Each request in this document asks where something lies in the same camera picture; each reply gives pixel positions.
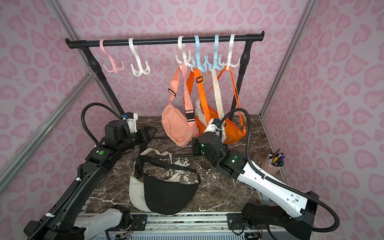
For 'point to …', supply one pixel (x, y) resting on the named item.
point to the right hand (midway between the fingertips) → (194, 139)
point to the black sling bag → (165, 197)
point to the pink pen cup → (274, 162)
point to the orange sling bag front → (202, 124)
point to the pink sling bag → (179, 126)
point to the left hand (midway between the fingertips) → (153, 129)
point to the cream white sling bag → (136, 185)
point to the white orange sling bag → (199, 111)
